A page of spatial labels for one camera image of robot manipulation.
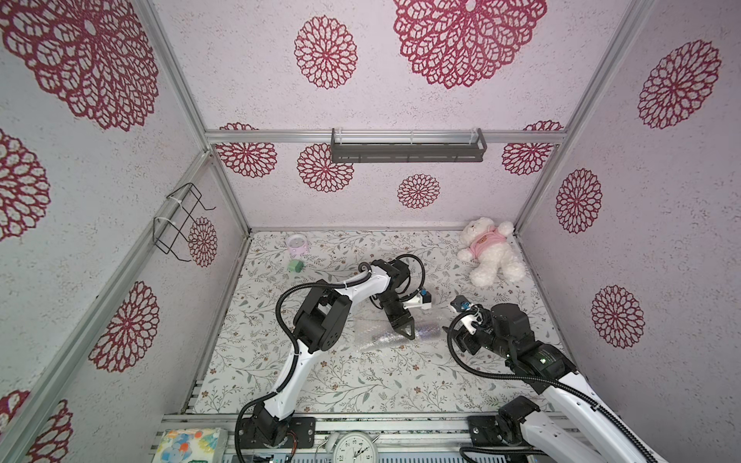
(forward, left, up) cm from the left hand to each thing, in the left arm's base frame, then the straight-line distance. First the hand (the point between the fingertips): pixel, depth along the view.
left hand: (405, 332), depth 90 cm
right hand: (-2, -11, +16) cm, 19 cm away
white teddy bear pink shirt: (+29, -32, +5) cm, 43 cm away
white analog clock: (-30, +15, +3) cm, 34 cm away
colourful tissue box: (-30, +53, +5) cm, 61 cm away
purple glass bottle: (-3, +3, +3) cm, 5 cm away
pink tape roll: (+36, +39, -1) cm, 53 cm away
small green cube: (+27, +38, -1) cm, 47 cm away
